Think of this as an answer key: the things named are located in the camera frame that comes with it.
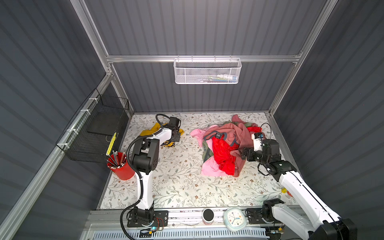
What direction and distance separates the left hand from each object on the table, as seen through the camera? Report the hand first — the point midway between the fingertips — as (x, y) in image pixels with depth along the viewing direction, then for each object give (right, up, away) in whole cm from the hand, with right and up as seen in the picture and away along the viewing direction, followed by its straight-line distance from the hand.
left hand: (173, 137), depth 104 cm
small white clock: (+35, -37, -34) cm, 61 cm away
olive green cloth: (+23, -11, -9) cm, 27 cm away
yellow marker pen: (-24, -1, -35) cm, 42 cm away
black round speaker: (+21, -35, -35) cm, 54 cm away
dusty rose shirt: (+41, +3, -13) cm, 43 cm away
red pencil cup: (-27, -12, -24) cm, 38 cm away
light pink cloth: (+25, -17, -13) cm, 33 cm away
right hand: (+45, -5, -22) cm, 51 cm away
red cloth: (+32, -7, -15) cm, 36 cm away
